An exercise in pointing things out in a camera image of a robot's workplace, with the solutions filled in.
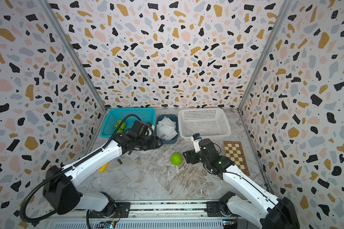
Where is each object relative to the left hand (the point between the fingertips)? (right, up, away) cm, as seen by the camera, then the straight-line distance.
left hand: (162, 143), depth 80 cm
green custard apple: (+7, -11, +7) cm, 15 cm away
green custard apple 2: (-32, +8, +24) cm, 41 cm away
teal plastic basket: (-42, +16, +26) cm, 52 cm away
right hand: (+15, -5, 0) cm, 16 cm away
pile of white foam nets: (0, +7, +18) cm, 19 cm away
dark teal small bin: (+6, +15, +27) cm, 32 cm away
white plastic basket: (+34, +11, +33) cm, 49 cm away
